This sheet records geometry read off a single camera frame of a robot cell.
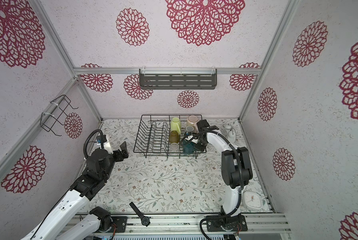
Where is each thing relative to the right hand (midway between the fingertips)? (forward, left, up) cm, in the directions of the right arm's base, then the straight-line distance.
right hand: (201, 142), depth 96 cm
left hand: (-16, +45, +17) cm, 50 cm away
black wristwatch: (-44, +30, -7) cm, 53 cm away
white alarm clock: (+4, -18, +5) cm, 19 cm away
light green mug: (+13, +17, +3) cm, 21 cm away
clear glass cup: (-3, +17, -2) cm, 18 cm away
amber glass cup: (+4, +18, 0) cm, 18 cm away
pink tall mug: (+15, +6, +5) cm, 17 cm away
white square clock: (-33, -25, -6) cm, 42 cm away
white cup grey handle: (+9, +7, +4) cm, 12 cm away
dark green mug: (-4, +8, 0) cm, 9 cm away
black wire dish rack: (+8, +26, -1) cm, 28 cm away
